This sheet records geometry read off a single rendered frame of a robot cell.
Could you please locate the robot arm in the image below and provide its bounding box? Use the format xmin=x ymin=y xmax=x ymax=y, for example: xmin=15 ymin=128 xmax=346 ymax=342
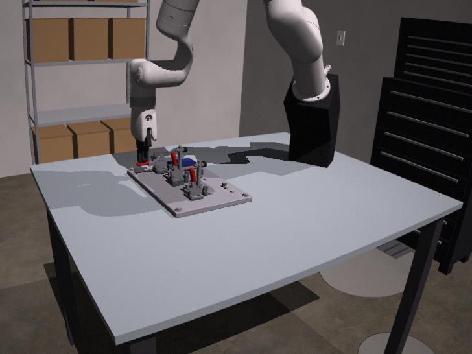
xmin=130 ymin=0 xmax=331 ymax=107

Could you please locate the blue rectangular block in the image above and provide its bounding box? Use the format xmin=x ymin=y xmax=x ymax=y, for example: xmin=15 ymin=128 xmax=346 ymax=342
xmin=167 ymin=158 xmax=197 ymax=170

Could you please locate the black toggle clamp with red handle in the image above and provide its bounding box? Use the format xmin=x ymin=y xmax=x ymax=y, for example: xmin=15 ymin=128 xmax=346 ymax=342
xmin=167 ymin=145 xmax=187 ymax=187

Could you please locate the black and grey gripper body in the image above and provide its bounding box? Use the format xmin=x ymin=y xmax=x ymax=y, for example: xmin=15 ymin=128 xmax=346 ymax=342
xmin=130 ymin=105 xmax=157 ymax=143

